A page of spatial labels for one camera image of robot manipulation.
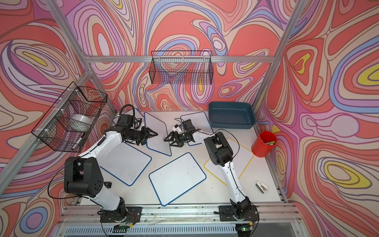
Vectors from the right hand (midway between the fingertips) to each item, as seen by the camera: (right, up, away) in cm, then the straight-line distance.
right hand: (168, 146), depth 97 cm
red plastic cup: (+58, +4, -13) cm, 59 cm away
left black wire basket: (-48, +13, -25) cm, 56 cm away
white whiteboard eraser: (+54, -20, -17) cm, 60 cm away
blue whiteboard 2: (+23, +17, +21) cm, 35 cm away
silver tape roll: (-39, +16, -26) cm, 49 cm away
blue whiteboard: (-17, +21, -15) cm, 31 cm away
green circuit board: (-20, -37, -25) cm, 49 cm away
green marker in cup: (+63, +3, -10) cm, 64 cm away
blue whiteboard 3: (+6, -18, -12) cm, 22 cm away
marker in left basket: (-41, +6, -25) cm, 49 cm away
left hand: (-5, +7, -11) cm, 14 cm away
